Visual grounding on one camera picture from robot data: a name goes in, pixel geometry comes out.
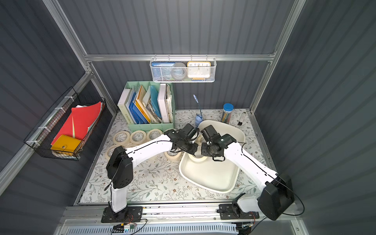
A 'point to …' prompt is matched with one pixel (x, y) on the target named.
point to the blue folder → (138, 117)
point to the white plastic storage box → (216, 176)
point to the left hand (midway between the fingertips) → (195, 148)
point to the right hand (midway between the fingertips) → (208, 150)
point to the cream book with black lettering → (123, 94)
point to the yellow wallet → (66, 143)
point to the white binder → (162, 103)
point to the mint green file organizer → (151, 105)
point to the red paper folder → (81, 118)
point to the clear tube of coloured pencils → (226, 113)
